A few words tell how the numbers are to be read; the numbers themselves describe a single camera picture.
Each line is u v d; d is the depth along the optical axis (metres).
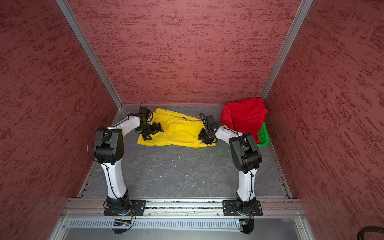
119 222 0.73
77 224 0.77
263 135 0.92
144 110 0.85
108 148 0.55
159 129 0.92
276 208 0.77
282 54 0.90
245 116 1.04
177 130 1.05
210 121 0.81
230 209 0.74
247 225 0.71
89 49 0.86
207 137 0.86
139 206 0.74
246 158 0.52
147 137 0.95
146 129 0.87
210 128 0.78
